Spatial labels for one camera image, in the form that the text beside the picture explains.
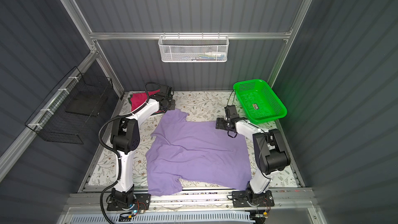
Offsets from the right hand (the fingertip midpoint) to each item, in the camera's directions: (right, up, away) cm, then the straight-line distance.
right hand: (223, 124), depth 97 cm
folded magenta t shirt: (-58, +17, +10) cm, 61 cm away
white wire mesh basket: (-21, +58, +27) cm, 67 cm away
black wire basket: (-77, +8, -25) cm, 81 cm away
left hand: (-35, +13, +6) cm, 38 cm away
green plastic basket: (+28, +15, +16) cm, 35 cm away
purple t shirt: (-17, -15, -8) cm, 24 cm away
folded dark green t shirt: (-64, +16, +9) cm, 66 cm away
